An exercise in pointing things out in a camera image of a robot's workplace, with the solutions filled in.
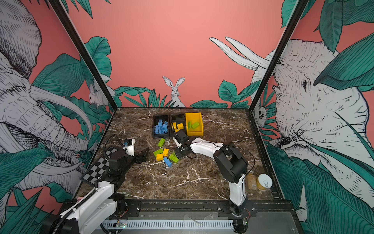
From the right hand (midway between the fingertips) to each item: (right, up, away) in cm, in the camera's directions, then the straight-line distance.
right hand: (176, 151), depth 91 cm
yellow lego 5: (-1, +13, +14) cm, 19 cm away
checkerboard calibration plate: (-45, -8, -7) cm, 47 cm away
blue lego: (-5, -6, -2) cm, 8 cm away
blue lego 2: (-14, +18, +15) cm, 28 cm away
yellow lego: (-7, -1, +2) cm, 7 cm away
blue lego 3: (-16, +14, +13) cm, 24 cm away
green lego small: (-11, 0, +4) cm, 12 cm away
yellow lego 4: (+1, +16, +13) cm, 21 cm away
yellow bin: (+12, +22, +19) cm, 31 cm away
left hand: (-19, +5, -7) cm, 21 cm away
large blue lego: (-12, +13, +12) cm, 22 cm away
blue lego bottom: (-9, +17, +14) cm, 24 cm away
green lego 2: (+12, +16, +16) cm, 26 cm away
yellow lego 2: (-13, -1, +2) cm, 13 cm away
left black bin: (-13, +22, +26) cm, 36 cm away
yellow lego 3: (-3, +16, +16) cm, 23 cm away
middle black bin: (-1, +22, +23) cm, 32 cm away
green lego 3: (+8, +17, +13) cm, 23 cm away
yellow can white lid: (+50, -14, -13) cm, 53 cm away
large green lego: (-1, -4, -1) cm, 4 cm away
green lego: (-11, +5, +9) cm, 15 cm away
